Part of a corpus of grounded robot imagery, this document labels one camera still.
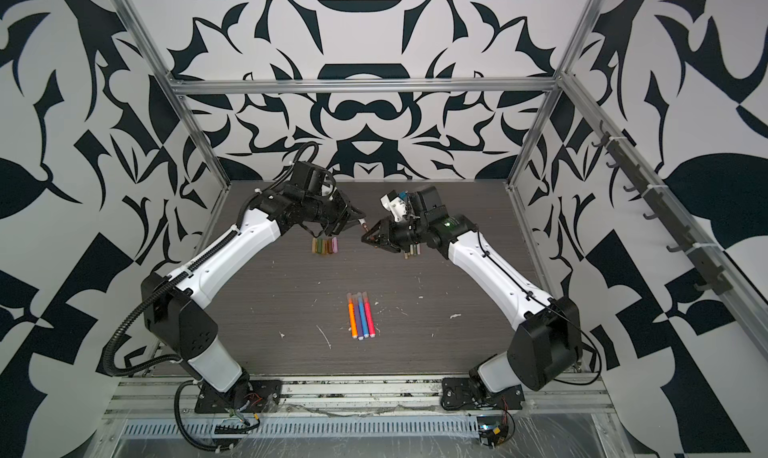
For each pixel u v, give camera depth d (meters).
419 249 0.62
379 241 0.67
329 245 1.02
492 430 0.71
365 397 0.75
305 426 0.71
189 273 0.46
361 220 0.76
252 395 0.73
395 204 0.72
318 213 0.66
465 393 0.74
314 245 1.02
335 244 1.02
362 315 0.87
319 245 1.02
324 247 1.01
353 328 0.85
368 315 0.87
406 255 0.99
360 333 0.83
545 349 0.42
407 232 0.66
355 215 0.74
